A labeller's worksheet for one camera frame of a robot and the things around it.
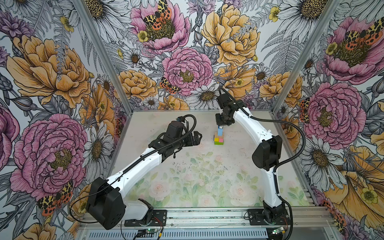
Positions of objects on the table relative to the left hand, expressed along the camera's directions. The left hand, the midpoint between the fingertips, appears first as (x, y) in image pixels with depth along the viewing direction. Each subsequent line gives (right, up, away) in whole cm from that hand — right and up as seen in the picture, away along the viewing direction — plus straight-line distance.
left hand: (194, 141), depth 80 cm
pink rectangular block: (+18, -2, +19) cm, 26 cm away
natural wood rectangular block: (+15, +1, +18) cm, 24 cm away
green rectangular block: (+16, -4, +21) cm, 27 cm away
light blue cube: (+16, +5, +14) cm, 22 cm away
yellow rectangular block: (+14, -1, +19) cm, 24 cm away
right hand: (+17, +8, +12) cm, 22 cm away
